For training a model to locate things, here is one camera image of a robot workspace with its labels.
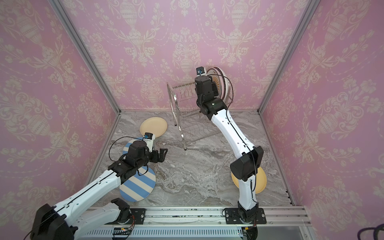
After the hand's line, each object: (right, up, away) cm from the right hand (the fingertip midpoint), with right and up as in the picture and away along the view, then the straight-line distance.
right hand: (211, 82), depth 76 cm
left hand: (-27, -35, +5) cm, 44 cm away
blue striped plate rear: (-55, -38, +24) cm, 71 cm away
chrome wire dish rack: (-9, -23, +30) cm, 38 cm away
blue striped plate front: (-39, -56, +7) cm, 69 cm away
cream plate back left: (-38, -22, +37) cm, 57 cm away
